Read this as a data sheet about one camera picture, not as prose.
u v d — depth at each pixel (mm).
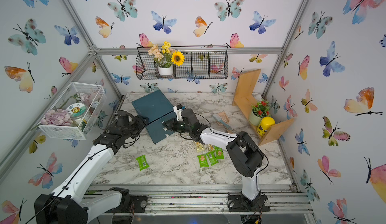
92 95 789
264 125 835
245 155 487
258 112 867
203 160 866
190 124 682
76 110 656
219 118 1038
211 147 909
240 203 733
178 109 789
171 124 776
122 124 604
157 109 868
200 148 913
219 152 891
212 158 878
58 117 598
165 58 866
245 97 1098
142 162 866
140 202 742
